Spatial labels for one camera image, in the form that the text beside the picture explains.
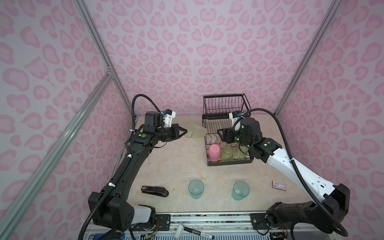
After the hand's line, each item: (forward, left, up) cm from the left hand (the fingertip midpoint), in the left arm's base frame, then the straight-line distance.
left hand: (187, 129), depth 73 cm
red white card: (-19, -50, -29) cm, 61 cm away
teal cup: (-19, -3, -29) cm, 35 cm away
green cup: (-3, -22, -20) cm, 30 cm away
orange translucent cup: (+3, -20, -20) cm, 29 cm away
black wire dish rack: (+25, -18, -11) cm, 33 cm away
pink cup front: (-3, -14, -19) cm, 24 cm away
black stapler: (-20, +20, -29) cm, 41 cm away
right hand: (+1, -18, -2) cm, 18 cm away
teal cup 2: (-21, -28, -29) cm, 45 cm away
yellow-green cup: (+2, -3, -4) cm, 5 cm away
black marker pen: (-38, +3, -26) cm, 46 cm away
